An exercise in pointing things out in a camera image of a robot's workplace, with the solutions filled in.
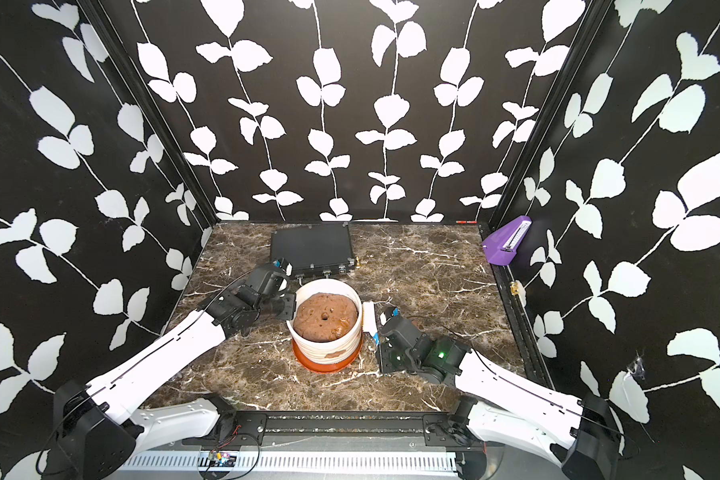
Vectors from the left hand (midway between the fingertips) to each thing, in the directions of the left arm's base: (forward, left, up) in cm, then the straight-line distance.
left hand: (295, 296), depth 80 cm
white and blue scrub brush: (-7, -20, -3) cm, 21 cm away
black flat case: (+26, -2, -11) cm, 28 cm away
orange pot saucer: (-14, -7, -16) cm, 23 cm away
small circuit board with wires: (-34, +16, -17) cm, 42 cm away
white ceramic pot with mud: (-5, -8, -7) cm, 11 cm away
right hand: (-14, -21, -5) cm, 26 cm away
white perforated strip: (-36, -15, -17) cm, 43 cm away
